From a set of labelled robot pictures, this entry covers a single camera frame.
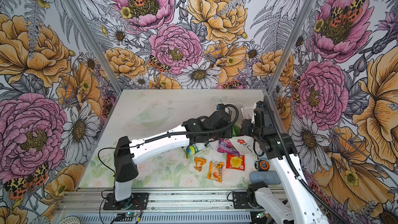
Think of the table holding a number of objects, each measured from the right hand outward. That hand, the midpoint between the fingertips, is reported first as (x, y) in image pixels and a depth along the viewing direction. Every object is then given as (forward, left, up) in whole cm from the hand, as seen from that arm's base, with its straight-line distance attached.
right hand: (245, 128), depth 71 cm
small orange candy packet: (-6, +22, -24) cm, 33 cm away
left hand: (0, +6, -4) cm, 7 cm away
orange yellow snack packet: (-11, +13, -23) cm, 29 cm away
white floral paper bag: (-4, 0, -8) cm, 9 cm away
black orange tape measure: (-9, -12, -22) cm, 27 cm away
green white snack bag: (+1, +25, -23) cm, 34 cm away
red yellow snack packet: (-6, +2, -24) cm, 25 cm away
